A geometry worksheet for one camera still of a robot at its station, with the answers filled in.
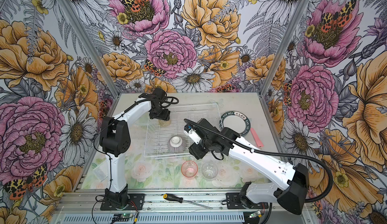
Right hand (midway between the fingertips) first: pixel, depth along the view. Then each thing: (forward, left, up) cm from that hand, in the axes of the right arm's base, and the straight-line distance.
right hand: (197, 152), depth 72 cm
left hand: (+26, +22, -10) cm, 36 cm away
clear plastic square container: (-2, +53, -17) cm, 56 cm away
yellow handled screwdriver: (-16, +9, -17) cm, 25 cm away
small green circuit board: (-22, +36, -18) cm, 46 cm away
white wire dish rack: (+21, +24, -15) cm, 36 cm away
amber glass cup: (+24, +20, -9) cm, 32 cm away
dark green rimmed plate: (+28, -26, -16) cm, 42 cm away
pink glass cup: (-2, +5, -18) cm, 18 cm away
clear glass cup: (-2, -6, -18) cm, 19 cm away
